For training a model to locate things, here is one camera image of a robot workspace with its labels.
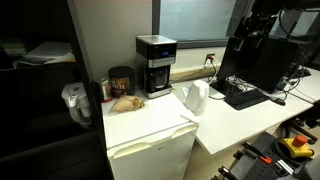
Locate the frosted glass window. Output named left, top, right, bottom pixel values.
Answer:
left=151, top=0, right=251, bottom=50

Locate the black wall cable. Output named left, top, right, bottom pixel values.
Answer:
left=169, top=63, right=214, bottom=83

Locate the stack of white papers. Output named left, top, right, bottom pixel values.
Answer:
left=13, top=40, right=77, bottom=69

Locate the black keyboard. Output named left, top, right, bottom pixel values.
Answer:
left=223, top=88, right=271, bottom=111

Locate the black steel coffee maker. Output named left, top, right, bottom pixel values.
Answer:
left=135, top=34, right=178, bottom=100

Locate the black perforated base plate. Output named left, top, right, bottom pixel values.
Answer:
left=209, top=131, right=320, bottom=180

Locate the black shelving unit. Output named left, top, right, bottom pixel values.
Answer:
left=0, top=0, right=114, bottom=180

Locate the wall outlet with red plug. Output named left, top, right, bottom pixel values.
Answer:
left=205, top=52, right=217, bottom=67

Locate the white electric kettle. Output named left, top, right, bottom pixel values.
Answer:
left=184, top=79, right=210, bottom=117

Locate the orange handled clamp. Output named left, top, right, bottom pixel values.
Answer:
left=242, top=141, right=273, bottom=165

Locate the blue white paper leaflet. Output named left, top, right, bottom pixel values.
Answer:
left=180, top=86, right=192, bottom=99

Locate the small metal can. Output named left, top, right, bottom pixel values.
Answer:
left=99, top=77, right=113, bottom=103

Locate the black computer monitor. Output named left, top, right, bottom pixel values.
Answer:
left=209, top=35, right=302, bottom=97

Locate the dark round coffee canister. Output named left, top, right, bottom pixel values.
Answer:
left=108, top=65, right=137, bottom=99

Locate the black chair base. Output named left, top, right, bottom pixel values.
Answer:
left=279, top=111, right=320, bottom=145

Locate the white power cable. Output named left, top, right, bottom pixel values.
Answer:
left=207, top=56, right=220, bottom=86

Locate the crumpled brown paper bag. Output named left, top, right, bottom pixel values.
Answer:
left=111, top=95, right=146, bottom=114

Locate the black computer mouse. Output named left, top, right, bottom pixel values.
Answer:
left=270, top=96, right=287, bottom=107

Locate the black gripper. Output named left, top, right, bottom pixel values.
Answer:
left=233, top=14, right=278, bottom=52

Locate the white mini fridge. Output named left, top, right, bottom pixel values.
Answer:
left=101, top=90, right=200, bottom=180

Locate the white water filter pitcher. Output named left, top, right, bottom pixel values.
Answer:
left=61, top=82, right=94, bottom=128

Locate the yellow emergency stop button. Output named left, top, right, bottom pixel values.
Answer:
left=278, top=134, right=315, bottom=160

